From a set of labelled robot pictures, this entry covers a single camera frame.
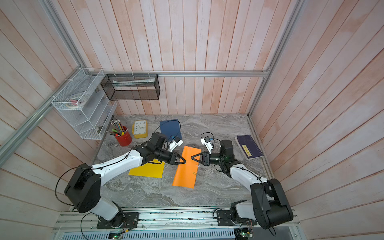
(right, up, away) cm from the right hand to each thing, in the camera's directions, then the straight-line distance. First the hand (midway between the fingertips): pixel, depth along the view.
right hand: (192, 158), depth 79 cm
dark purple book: (+39, +4, +22) cm, 45 cm away
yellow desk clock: (-39, +16, +30) cm, 51 cm away
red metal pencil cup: (-45, +9, +19) cm, 49 cm away
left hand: (-5, -3, -1) cm, 6 cm away
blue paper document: (-16, +16, +35) cm, 42 cm away
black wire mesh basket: (-37, +42, +12) cm, 58 cm away
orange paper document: (-4, -8, -3) cm, 9 cm away
